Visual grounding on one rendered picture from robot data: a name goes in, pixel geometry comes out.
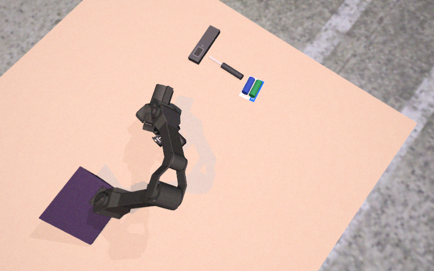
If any grey screwdriver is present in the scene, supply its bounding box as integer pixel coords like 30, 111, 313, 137
209, 56, 244, 80

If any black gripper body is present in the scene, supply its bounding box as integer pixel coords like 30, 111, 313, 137
136, 103, 186, 147

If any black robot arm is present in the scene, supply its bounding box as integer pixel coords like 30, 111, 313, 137
89, 84, 188, 220

